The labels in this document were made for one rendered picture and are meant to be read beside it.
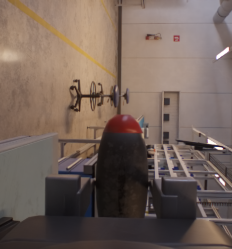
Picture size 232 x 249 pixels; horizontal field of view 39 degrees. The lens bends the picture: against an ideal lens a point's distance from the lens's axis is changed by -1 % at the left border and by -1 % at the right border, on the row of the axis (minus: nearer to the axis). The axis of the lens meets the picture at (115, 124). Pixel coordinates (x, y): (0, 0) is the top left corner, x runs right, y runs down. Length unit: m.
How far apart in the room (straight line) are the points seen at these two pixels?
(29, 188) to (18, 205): 0.05
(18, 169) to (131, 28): 11.18
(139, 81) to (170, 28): 2.03
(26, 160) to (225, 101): 11.12
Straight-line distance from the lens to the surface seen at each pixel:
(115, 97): 4.84
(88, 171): 1.73
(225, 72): 11.61
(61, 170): 1.78
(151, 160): 6.13
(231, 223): 3.07
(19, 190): 0.53
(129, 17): 11.72
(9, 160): 0.49
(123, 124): 0.16
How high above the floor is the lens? 1.20
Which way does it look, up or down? 6 degrees down
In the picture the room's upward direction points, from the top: 91 degrees clockwise
